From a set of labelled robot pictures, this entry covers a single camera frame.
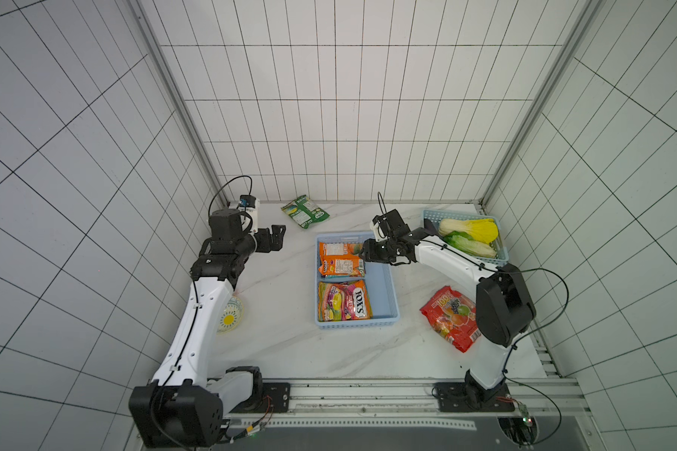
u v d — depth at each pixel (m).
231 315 0.88
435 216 1.07
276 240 0.70
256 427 0.68
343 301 0.85
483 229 0.99
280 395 0.73
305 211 1.14
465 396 0.67
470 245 0.96
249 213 0.66
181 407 0.37
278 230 0.70
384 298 0.90
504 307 0.48
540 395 0.65
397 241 0.68
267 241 0.67
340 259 0.92
